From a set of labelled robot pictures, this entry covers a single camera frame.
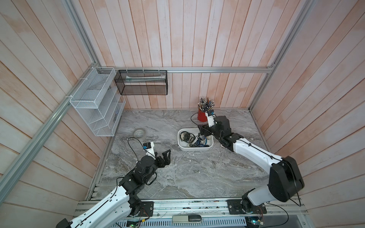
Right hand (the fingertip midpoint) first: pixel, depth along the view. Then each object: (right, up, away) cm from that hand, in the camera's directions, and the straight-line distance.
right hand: (203, 123), depth 87 cm
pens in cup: (+5, +14, +16) cm, 22 cm away
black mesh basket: (-43, +30, +15) cm, 54 cm away
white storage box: (-12, -16, +10) cm, 23 cm away
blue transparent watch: (+1, -13, +11) cm, 17 cm away
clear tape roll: (-45, -8, +17) cm, 49 cm away
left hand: (-24, -17, -9) cm, 30 cm away
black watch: (-10, -10, +11) cm, 18 cm away
